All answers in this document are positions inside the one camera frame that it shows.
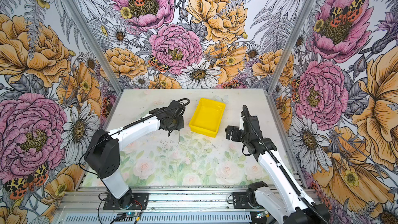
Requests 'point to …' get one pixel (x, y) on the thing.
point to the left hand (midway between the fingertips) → (178, 128)
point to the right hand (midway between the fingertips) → (234, 134)
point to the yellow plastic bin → (207, 117)
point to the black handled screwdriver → (179, 136)
